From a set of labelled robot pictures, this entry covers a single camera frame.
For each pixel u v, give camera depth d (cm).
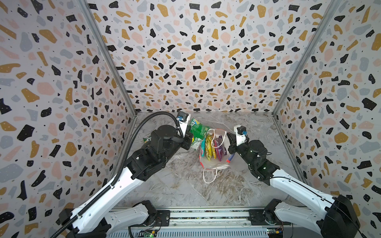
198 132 65
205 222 73
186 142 54
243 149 65
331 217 39
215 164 81
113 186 39
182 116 49
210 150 87
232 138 68
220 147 89
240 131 62
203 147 87
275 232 72
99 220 40
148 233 70
